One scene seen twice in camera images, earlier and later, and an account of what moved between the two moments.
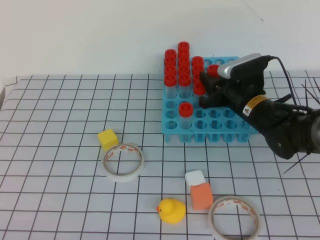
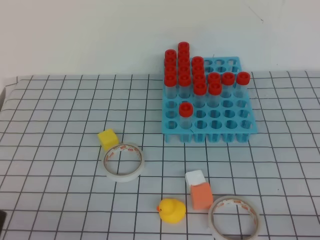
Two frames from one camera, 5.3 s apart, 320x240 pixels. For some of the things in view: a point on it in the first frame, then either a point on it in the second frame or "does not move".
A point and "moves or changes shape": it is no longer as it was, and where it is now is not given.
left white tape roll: [118, 178] does not move
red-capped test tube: [212, 70] moves or changes shape
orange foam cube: [202, 196] does not move
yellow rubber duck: [171, 211] does not move
